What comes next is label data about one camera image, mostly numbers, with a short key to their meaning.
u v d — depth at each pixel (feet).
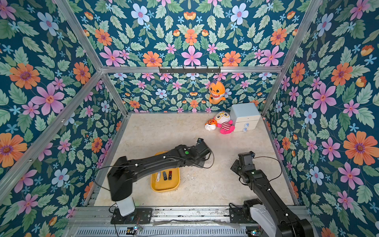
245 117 3.25
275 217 1.42
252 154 2.49
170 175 2.83
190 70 3.06
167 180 2.81
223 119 3.54
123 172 1.68
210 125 3.43
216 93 3.20
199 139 2.46
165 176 2.83
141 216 2.41
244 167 2.09
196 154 2.02
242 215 2.41
